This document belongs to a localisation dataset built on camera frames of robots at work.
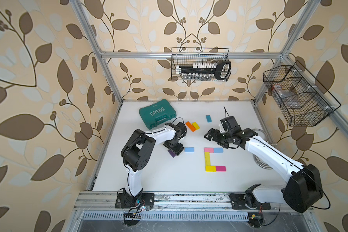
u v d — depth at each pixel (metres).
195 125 1.05
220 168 0.84
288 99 0.70
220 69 0.85
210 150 0.93
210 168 0.85
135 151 0.50
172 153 0.85
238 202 0.73
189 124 1.05
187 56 0.91
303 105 0.74
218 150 0.91
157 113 1.07
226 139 0.68
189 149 0.93
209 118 1.08
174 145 0.81
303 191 0.40
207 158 0.90
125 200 0.64
